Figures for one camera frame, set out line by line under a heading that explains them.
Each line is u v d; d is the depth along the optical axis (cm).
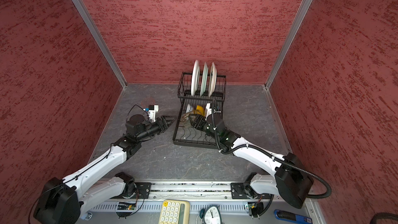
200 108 93
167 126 68
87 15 83
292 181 41
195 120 69
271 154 47
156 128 69
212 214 65
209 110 72
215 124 57
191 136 92
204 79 77
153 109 73
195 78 76
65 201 39
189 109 92
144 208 71
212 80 75
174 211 68
